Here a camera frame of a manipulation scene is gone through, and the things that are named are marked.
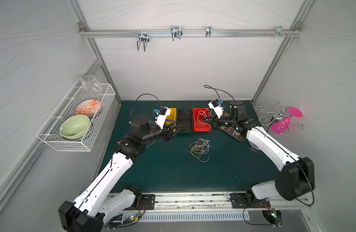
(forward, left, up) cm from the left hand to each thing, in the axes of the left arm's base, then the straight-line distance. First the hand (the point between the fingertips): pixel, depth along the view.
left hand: (178, 124), depth 66 cm
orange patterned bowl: (+9, +45, +1) cm, 46 cm away
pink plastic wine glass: (+3, -50, -4) cm, 51 cm away
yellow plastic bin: (+27, +6, -26) cm, 37 cm away
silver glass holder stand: (+9, -53, -4) cm, 54 cm away
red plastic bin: (+19, -13, -27) cm, 36 cm away
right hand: (+11, -14, -8) cm, 19 cm away
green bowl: (-4, +46, +2) cm, 46 cm away
